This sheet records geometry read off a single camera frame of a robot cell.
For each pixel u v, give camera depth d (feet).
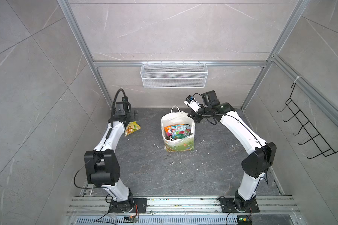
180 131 2.88
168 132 3.00
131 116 2.66
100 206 2.45
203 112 2.36
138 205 2.40
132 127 3.31
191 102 2.31
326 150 1.91
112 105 2.02
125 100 2.50
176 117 2.82
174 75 3.31
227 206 2.40
